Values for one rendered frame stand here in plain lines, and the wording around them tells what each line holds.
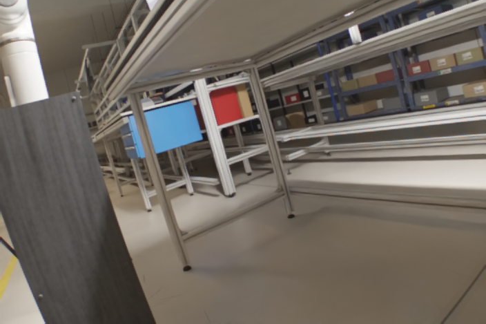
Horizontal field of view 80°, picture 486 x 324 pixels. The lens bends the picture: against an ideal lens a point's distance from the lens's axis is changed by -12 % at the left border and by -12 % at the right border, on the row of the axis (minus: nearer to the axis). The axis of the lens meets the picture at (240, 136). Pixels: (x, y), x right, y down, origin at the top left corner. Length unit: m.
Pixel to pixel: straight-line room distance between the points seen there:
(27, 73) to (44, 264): 0.46
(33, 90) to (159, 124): 1.91
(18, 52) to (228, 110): 2.33
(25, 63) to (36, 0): 5.88
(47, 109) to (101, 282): 0.42
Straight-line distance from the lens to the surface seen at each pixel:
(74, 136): 0.81
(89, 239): 0.83
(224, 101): 3.02
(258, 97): 1.90
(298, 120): 5.45
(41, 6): 6.73
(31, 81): 0.91
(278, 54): 1.77
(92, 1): 6.83
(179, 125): 2.78
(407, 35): 2.09
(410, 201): 1.46
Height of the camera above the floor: 0.70
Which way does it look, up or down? 4 degrees down
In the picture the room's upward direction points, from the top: 16 degrees counter-clockwise
